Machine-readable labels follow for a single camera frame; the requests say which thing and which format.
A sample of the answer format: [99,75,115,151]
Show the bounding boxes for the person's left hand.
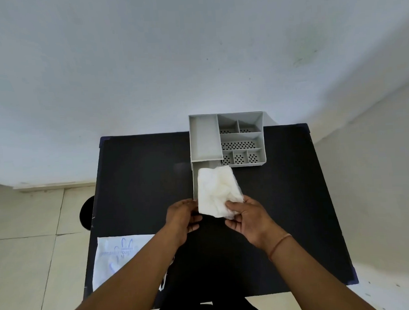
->
[164,198,205,247]

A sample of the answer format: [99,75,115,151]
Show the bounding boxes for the person's right hand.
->
[223,193,292,259]

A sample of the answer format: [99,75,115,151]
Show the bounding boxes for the white printed plastic packet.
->
[89,232,178,296]

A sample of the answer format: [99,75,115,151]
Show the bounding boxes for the grey compartment organizer tray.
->
[188,110,269,204]

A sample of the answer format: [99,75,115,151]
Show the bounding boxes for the person's right forearm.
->
[268,231,379,310]

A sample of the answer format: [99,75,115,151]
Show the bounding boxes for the person's left forearm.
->
[53,232,186,310]

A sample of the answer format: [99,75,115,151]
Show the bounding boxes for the black round trash bin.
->
[78,195,98,231]

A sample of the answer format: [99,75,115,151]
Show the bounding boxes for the red thread bracelet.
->
[266,233,295,262]

